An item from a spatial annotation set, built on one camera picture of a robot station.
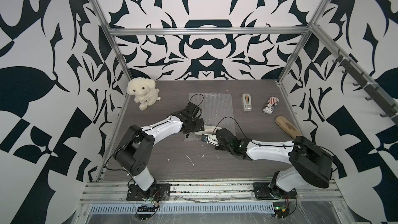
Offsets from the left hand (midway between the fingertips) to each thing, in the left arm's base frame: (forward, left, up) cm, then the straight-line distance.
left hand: (197, 124), depth 91 cm
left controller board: (-40, +26, -10) cm, 48 cm away
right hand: (-4, -9, +1) cm, 10 cm away
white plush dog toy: (+18, +31, +10) cm, 37 cm away
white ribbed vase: (-4, -6, +2) cm, 8 cm away
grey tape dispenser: (+17, -33, -3) cm, 37 cm away
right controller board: (-41, -36, -5) cm, 55 cm away
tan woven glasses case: (-2, -53, -3) cm, 53 cm away
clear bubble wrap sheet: (+12, -13, -4) cm, 18 cm away
